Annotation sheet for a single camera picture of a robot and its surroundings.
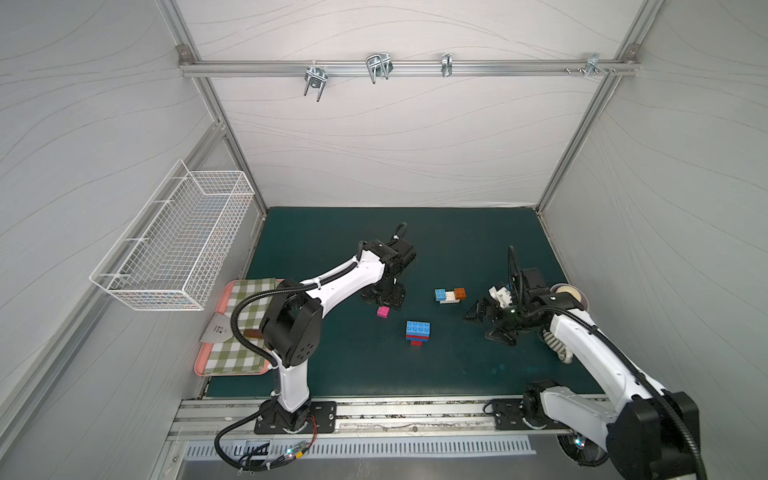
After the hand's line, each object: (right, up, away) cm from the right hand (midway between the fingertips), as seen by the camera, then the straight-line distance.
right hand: (476, 325), depth 79 cm
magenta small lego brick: (-26, +1, +11) cm, 28 cm away
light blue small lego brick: (-7, +6, +14) cm, 16 cm away
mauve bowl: (+35, +5, +9) cm, 36 cm away
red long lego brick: (-16, -4, +2) cm, 16 cm away
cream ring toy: (+32, +8, +11) cm, 35 cm away
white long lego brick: (-4, +4, +14) cm, 15 cm away
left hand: (-24, +4, +5) cm, 25 cm away
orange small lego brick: (-1, +6, +13) cm, 15 cm away
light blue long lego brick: (-16, -1, 0) cm, 17 cm away
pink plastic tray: (-76, -9, +4) cm, 77 cm away
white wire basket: (-75, +20, -12) cm, 78 cm away
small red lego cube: (-16, -7, +6) cm, 18 cm away
